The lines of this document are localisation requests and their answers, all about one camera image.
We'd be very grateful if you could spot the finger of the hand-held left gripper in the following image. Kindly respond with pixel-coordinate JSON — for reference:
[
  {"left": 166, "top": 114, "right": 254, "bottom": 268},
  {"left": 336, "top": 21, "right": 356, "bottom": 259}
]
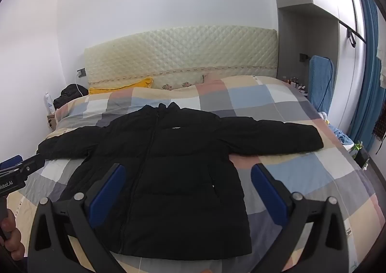
[
  {"left": 17, "top": 153, "right": 46, "bottom": 178},
  {"left": 0, "top": 155, "right": 24, "bottom": 172}
]

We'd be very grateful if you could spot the person's left hand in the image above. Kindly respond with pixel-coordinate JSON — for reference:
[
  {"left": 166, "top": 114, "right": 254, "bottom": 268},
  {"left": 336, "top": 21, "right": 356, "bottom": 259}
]
[{"left": 0, "top": 208, "right": 26, "bottom": 262}]

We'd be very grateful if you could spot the black box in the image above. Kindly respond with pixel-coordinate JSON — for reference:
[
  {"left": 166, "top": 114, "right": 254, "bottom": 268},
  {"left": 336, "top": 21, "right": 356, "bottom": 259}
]
[{"left": 354, "top": 151, "right": 372, "bottom": 172}]

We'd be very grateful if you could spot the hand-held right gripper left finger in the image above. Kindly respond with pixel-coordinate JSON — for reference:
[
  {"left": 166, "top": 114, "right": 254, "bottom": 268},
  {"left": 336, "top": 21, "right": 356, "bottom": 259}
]
[{"left": 26, "top": 163, "right": 127, "bottom": 273}]

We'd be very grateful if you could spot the blue curtain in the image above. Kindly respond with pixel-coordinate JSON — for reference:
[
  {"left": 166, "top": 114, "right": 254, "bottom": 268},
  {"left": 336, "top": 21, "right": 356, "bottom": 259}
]
[{"left": 353, "top": 0, "right": 386, "bottom": 154}]

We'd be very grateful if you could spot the black puffer jacket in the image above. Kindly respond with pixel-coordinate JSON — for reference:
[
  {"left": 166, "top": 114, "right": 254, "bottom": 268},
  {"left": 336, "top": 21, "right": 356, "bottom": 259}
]
[{"left": 36, "top": 102, "right": 324, "bottom": 258}]

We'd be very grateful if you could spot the cream quilted headboard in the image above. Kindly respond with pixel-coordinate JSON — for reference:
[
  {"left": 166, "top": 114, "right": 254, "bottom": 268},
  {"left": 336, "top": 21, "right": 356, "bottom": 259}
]
[{"left": 84, "top": 25, "right": 278, "bottom": 90}]

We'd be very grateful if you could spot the dark patterned hanging cloth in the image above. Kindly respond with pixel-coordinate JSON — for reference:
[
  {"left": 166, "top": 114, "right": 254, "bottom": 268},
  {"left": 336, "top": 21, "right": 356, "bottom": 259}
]
[{"left": 372, "top": 110, "right": 386, "bottom": 141}]

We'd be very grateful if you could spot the white spray can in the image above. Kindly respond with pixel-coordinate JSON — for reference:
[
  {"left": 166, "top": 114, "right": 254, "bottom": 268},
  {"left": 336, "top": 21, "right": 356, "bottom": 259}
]
[{"left": 44, "top": 92, "right": 56, "bottom": 114}]

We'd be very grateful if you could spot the white charging cable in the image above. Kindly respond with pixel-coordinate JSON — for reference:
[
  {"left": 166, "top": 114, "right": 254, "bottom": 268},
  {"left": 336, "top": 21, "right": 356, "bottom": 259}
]
[{"left": 74, "top": 72, "right": 89, "bottom": 96}]

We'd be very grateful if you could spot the floral print pillow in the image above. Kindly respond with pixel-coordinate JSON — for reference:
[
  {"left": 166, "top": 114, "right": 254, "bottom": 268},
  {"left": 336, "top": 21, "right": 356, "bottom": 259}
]
[{"left": 152, "top": 74, "right": 224, "bottom": 91}]

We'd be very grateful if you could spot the white hanging cloth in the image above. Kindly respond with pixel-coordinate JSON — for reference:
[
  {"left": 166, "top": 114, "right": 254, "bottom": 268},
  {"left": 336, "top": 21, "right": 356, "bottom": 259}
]
[{"left": 376, "top": 47, "right": 386, "bottom": 89}]

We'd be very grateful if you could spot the black bag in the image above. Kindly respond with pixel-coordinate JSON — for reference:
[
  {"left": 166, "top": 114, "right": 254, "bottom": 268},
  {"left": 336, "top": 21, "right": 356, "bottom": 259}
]
[{"left": 53, "top": 83, "right": 89, "bottom": 110}]

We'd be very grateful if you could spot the yellow pillow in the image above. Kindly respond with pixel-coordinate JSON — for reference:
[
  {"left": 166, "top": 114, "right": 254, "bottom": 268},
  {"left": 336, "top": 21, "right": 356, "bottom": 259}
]
[{"left": 88, "top": 77, "right": 154, "bottom": 95}]

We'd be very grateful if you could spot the plaid checkered blanket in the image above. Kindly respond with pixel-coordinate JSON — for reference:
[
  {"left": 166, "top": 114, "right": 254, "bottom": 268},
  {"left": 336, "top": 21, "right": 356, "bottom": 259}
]
[{"left": 6, "top": 75, "right": 381, "bottom": 273}]

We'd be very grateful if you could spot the row of small bottles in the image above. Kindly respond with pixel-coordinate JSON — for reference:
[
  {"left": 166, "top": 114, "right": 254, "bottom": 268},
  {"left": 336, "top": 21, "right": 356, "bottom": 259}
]
[{"left": 282, "top": 77, "right": 309, "bottom": 93}]

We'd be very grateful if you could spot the blue towel on chair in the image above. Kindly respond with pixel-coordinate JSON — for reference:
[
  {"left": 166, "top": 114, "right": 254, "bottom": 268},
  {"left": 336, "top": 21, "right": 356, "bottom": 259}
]
[{"left": 308, "top": 55, "right": 336, "bottom": 117}]

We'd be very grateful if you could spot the black hook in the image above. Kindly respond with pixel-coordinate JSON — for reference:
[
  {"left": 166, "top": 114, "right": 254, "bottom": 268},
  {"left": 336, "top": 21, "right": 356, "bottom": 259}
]
[{"left": 346, "top": 30, "right": 358, "bottom": 48}]

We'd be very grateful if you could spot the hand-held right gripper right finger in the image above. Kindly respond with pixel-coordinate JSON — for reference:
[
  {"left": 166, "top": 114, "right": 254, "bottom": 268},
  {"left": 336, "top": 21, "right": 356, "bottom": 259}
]
[{"left": 251, "top": 163, "right": 359, "bottom": 273}]

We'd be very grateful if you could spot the light blue cloth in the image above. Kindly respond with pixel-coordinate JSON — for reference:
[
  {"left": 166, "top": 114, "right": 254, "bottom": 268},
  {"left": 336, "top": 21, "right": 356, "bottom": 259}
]
[{"left": 327, "top": 124, "right": 354, "bottom": 146}]

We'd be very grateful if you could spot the wooden nightstand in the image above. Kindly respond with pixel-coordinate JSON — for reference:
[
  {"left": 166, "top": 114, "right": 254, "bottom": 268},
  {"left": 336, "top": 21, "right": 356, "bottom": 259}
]
[{"left": 45, "top": 112, "right": 60, "bottom": 133}]

